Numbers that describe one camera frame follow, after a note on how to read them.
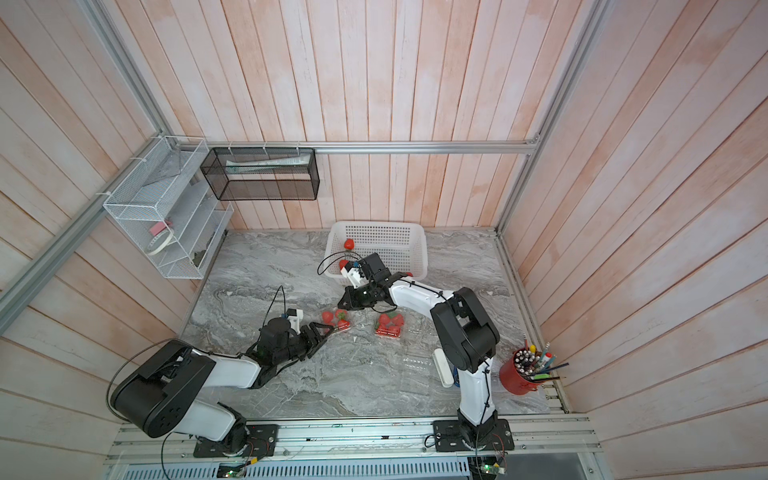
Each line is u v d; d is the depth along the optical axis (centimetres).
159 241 82
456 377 81
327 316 93
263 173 102
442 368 82
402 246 114
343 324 91
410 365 86
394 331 90
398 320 92
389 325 93
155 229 82
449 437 73
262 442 73
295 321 85
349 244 113
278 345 72
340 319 94
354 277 86
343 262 107
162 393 44
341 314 93
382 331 89
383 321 92
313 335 80
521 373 69
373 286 75
